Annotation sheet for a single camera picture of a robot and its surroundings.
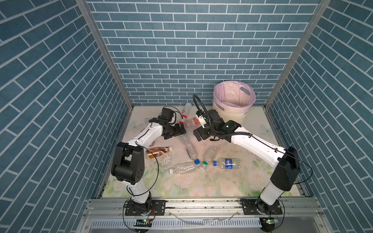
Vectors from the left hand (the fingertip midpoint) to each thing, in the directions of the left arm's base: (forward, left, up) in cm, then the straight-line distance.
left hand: (183, 133), depth 91 cm
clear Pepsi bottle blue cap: (-17, -27, -6) cm, 33 cm away
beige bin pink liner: (+27, -36, +5) cm, 45 cm away
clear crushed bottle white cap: (-19, -1, -8) cm, 21 cm away
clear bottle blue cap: (-6, -5, -9) cm, 12 cm away
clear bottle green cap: (-9, -18, -11) cm, 23 cm away
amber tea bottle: (-11, +18, -7) cm, 22 cm away
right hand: (-3, -11, +9) cm, 14 cm away
